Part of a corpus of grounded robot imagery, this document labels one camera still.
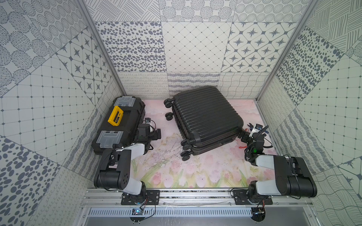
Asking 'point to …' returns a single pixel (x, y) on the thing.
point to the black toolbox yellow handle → (120, 125)
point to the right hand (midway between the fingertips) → (248, 132)
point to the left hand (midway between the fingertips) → (156, 129)
